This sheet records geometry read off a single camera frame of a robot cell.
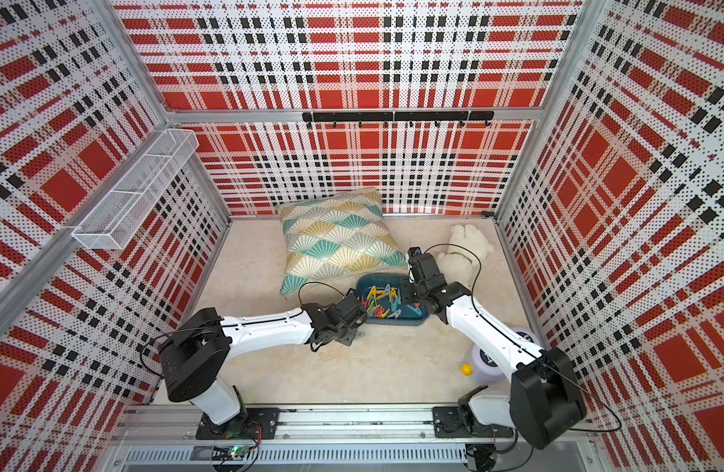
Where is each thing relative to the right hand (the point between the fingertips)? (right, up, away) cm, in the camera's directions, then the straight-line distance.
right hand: (411, 285), depth 85 cm
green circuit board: (-43, -38, -16) cm, 60 cm away
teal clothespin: (+2, -9, +8) cm, 12 cm away
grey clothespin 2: (-4, -11, +7) cm, 14 cm away
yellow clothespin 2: (-8, -11, +7) cm, 15 cm away
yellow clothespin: (-12, -4, +11) cm, 16 cm away
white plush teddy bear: (+13, +11, -13) cm, 21 cm away
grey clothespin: (-7, -3, +11) cm, 13 cm away
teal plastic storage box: (-9, -5, +11) cm, 15 cm away
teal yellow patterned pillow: (-24, +15, +8) cm, 29 cm away
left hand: (-19, -13, +3) cm, 23 cm away
